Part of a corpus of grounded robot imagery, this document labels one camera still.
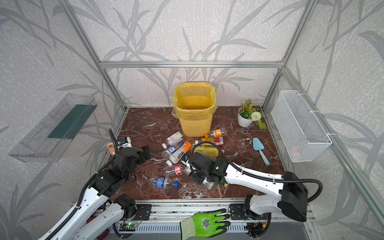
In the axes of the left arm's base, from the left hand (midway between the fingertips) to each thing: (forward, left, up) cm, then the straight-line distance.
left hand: (144, 145), depth 76 cm
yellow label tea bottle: (+5, -33, -14) cm, 36 cm away
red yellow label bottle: (+12, -40, -16) cm, 44 cm away
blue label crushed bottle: (-14, -9, -15) cm, 23 cm away
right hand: (-8, -25, -9) cm, 28 cm away
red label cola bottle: (-8, -14, -15) cm, 22 cm away
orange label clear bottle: (+18, -40, -15) cm, 47 cm away
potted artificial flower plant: (+30, -61, -9) cm, 69 cm away
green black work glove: (-32, -31, -17) cm, 48 cm away
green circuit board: (-33, +5, -20) cm, 38 cm away
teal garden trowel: (+11, -67, -20) cm, 71 cm away
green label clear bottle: (-16, -33, -10) cm, 38 cm away
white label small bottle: (+13, -11, -16) cm, 24 cm away
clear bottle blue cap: (+4, -7, -18) cm, 20 cm away
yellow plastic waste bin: (+37, -24, -7) cm, 45 cm away
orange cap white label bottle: (+6, -19, -16) cm, 25 cm away
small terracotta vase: (+4, +23, -9) cm, 25 cm away
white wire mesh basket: (-4, -72, +16) cm, 73 cm away
